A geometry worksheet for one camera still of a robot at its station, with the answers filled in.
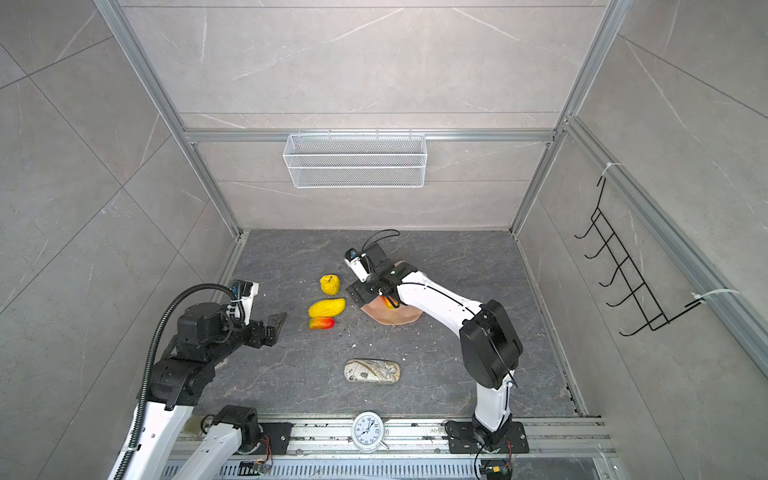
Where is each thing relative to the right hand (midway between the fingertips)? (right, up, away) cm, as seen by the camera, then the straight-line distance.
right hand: (362, 282), depth 89 cm
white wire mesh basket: (-3, +41, +12) cm, 43 cm away
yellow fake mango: (-12, -9, +5) cm, 15 cm away
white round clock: (+3, -35, -17) cm, 39 cm away
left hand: (-22, -4, -17) cm, 28 cm away
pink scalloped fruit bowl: (+5, -10, +4) cm, 11 cm away
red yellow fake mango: (-13, -13, +4) cm, 19 cm away
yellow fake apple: (-12, -2, +9) cm, 15 cm away
